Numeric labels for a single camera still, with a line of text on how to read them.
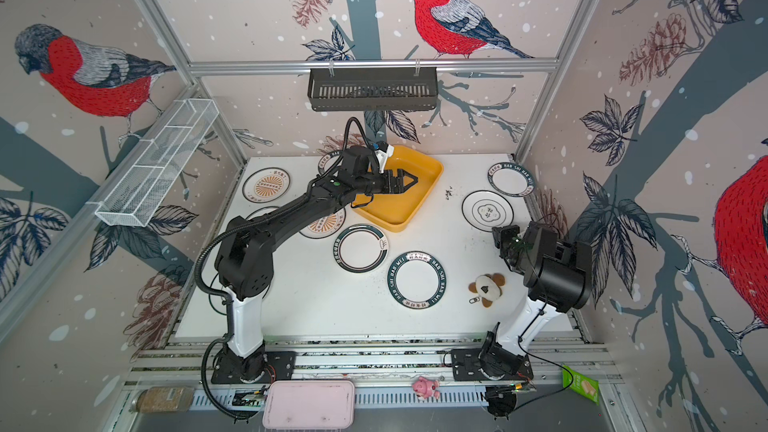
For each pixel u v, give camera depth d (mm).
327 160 1217
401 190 761
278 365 729
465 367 728
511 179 1148
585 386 698
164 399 658
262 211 1047
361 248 956
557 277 497
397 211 1003
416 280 883
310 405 672
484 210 1037
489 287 836
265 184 1138
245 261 507
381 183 776
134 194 714
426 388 684
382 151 795
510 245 856
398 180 762
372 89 1063
